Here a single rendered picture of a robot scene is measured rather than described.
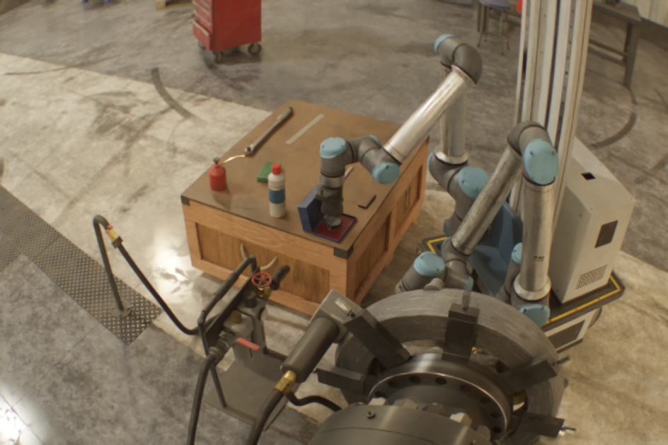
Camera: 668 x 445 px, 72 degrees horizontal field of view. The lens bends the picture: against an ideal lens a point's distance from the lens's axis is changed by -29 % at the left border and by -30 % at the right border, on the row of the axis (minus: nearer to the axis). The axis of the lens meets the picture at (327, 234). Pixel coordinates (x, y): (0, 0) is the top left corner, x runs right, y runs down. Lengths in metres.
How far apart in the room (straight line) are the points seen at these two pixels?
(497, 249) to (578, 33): 1.16
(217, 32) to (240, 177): 2.52
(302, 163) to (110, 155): 1.75
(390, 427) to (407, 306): 0.36
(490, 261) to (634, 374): 1.10
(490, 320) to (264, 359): 1.34
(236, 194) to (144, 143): 1.61
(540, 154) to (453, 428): 0.78
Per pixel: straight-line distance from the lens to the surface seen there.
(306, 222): 2.43
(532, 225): 1.80
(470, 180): 2.45
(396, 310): 1.57
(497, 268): 2.47
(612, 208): 2.32
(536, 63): 2.18
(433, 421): 1.38
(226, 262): 2.84
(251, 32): 5.21
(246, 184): 2.74
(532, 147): 1.66
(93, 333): 2.88
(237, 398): 2.49
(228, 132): 4.08
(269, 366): 2.59
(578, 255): 2.35
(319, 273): 2.56
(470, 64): 2.19
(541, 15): 2.11
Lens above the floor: 2.04
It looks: 40 degrees down
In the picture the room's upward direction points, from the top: straight up
